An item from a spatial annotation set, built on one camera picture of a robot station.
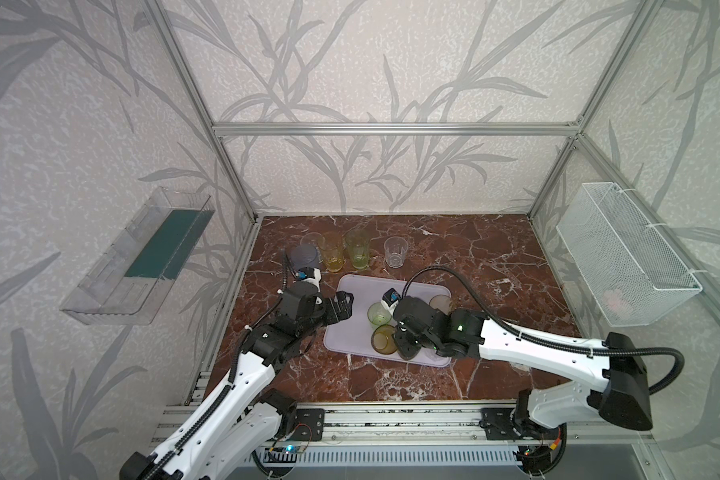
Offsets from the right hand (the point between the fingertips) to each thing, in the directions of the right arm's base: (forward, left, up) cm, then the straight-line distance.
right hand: (392, 330), depth 76 cm
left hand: (+7, +13, +3) cm, 15 cm away
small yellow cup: (+12, -16, -8) cm, 21 cm away
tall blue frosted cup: (+27, +28, -4) cm, 39 cm away
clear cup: (+37, +27, -7) cm, 46 cm away
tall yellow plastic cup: (+35, +20, -9) cm, 41 cm away
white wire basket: (+4, -51, +19) cm, 54 cm away
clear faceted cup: (+35, -3, -11) cm, 37 cm away
